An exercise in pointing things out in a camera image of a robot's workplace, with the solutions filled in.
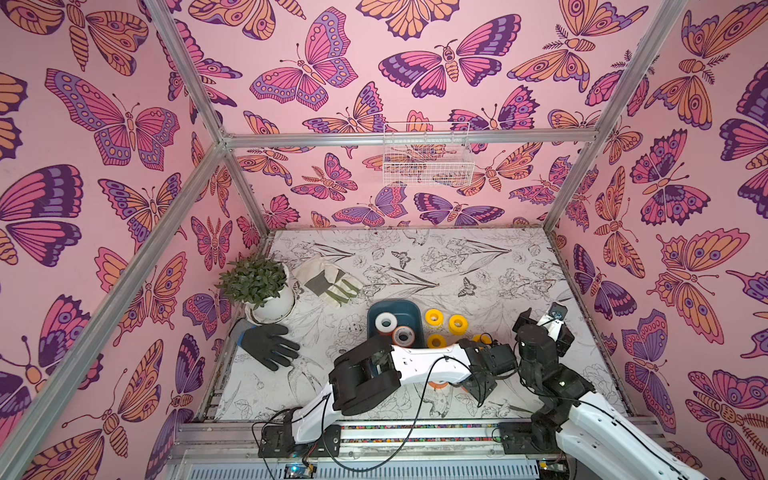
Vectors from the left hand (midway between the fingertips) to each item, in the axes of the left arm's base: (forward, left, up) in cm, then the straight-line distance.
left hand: (479, 384), depth 82 cm
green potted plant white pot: (+20, +59, +18) cm, 65 cm away
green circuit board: (-20, +46, -1) cm, 50 cm away
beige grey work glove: (+33, +45, 0) cm, 56 cm away
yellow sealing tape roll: (+19, +10, 0) cm, 21 cm away
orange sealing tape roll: (+18, +26, 0) cm, 32 cm away
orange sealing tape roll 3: (+12, +11, 0) cm, 16 cm away
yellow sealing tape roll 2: (+16, +4, 0) cm, 16 cm away
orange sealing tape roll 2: (+14, +21, 0) cm, 25 cm away
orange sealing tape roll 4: (0, +12, 0) cm, 12 cm away
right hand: (+13, -15, +14) cm, 24 cm away
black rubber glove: (+11, +62, +2) cm, 63 cm away
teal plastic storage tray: (+21, +19, +3) cm, 28 cm away
